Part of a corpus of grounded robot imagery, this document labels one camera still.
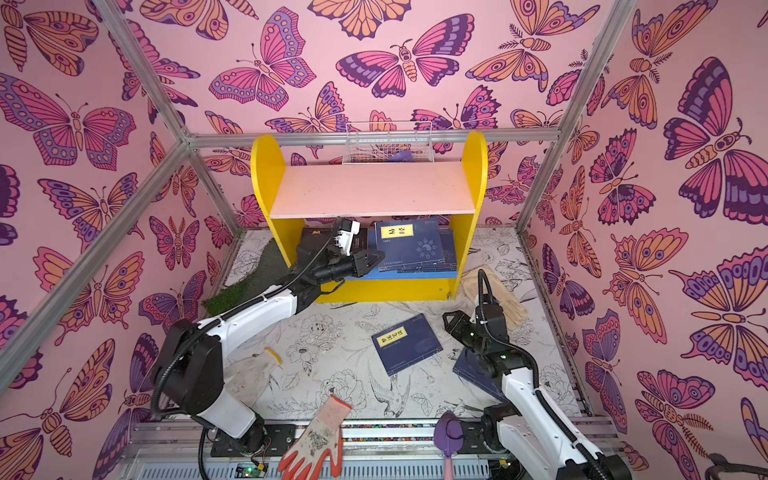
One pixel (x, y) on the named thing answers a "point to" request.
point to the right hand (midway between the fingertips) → (448, 314)
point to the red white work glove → (322, 437)
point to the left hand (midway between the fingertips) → (386, 253)
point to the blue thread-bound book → (402, 269)
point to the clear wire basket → (388, 143)
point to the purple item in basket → (402, 156)
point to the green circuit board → (251, 470)
